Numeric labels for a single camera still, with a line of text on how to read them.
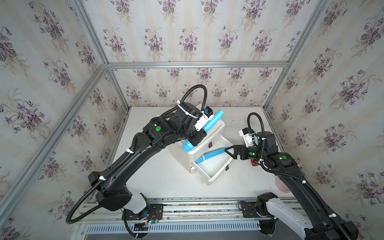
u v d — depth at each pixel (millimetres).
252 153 635
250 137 671
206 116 516
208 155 817
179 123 430
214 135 747
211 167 793
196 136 537
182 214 733
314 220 454
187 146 603
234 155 658
